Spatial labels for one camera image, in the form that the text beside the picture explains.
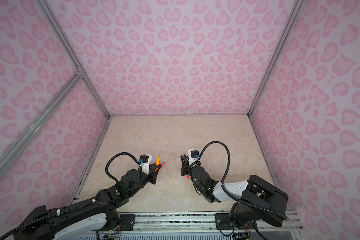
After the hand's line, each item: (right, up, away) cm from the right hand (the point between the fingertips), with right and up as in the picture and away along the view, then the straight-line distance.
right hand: (181, 155), depth 80 cm
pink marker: (+3, -14, +8) cm, 16 cm away
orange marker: (-12, -3, -3) cm, 13 cm away
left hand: (-11, -3, -2) cm, 11 cm away
